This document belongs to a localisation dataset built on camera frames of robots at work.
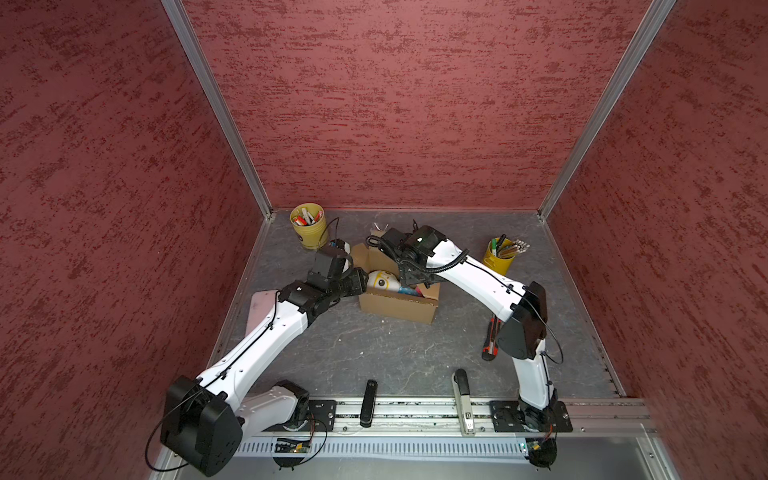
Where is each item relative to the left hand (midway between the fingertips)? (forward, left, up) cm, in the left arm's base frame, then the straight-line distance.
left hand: (361, 283), depth 81 cm
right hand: (+1, -18, 0) cm, 18 cm away
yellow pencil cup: (+14, -41, -7) cm, 44 cm away
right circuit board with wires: (-37, -46, -17) cm, 61 cm away
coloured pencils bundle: (+12, -46, +2) cm, 48 cm away
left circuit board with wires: (-37, +16, -20) cm, 45 cm away
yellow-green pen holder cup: (+24, +20, -3) cm, 31 cm away
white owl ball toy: (+5, -6, -7) cm, 10 cm away
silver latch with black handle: (-23, -27, -12) cm, 37 cm away
